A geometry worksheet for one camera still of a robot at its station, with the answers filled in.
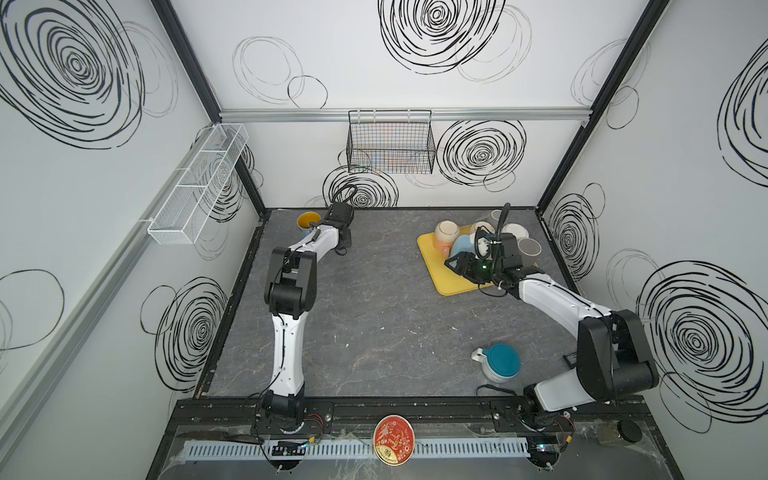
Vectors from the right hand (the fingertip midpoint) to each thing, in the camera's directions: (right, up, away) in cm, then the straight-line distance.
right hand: (446, 264), depth 88 cm
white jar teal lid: (+11, -24, -12) cm, 29 cm away
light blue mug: (+7, +6, +7) cm, 12 cm away
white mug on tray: (+27, +10, +15) cm, 33 cm away
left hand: (-35, +8, +19) cm, 41 cm away
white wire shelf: (-68, +13, -16) cm, 71 cm away
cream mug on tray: (+15, +13, +15) cm, 24 cm away
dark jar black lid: (+33, -34, -24) cm, 53 cm away
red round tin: (-16, -38, -20) cm, 46 cm away
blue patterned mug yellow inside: (-46, +14, +14) cm, 50 cm away
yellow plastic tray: (+2, -6, +11) cm, 13 cm away
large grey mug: (+28, +5, +7) cm, 29 cm away
